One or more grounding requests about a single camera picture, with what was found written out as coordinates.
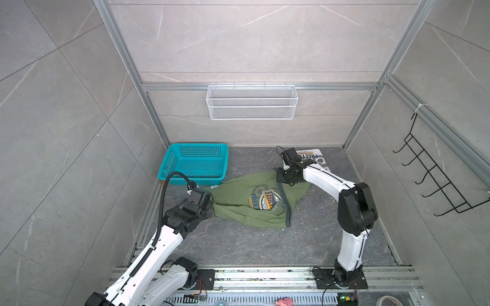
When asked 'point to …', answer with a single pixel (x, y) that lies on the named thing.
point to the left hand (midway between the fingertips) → (206, 202)
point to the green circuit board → (348, 298)
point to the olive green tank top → (262, 199)
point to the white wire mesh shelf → (251, 102)
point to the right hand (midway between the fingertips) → (279, 176)
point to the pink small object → (284, 301)
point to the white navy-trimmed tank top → (314, 155)
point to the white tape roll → (379, 300)
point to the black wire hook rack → (459, 204)
